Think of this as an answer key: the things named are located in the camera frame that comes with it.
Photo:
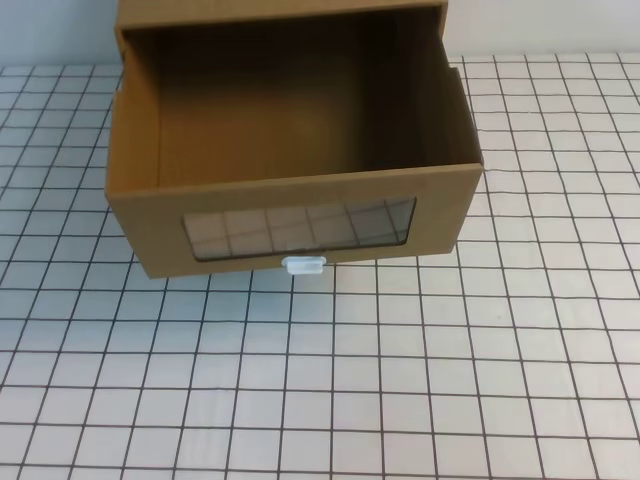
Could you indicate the white plastic handle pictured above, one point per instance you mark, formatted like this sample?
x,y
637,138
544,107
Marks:
x,y
304,265

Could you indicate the cardboard shoebox drawer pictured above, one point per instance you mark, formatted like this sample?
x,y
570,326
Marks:
x,y
247,131

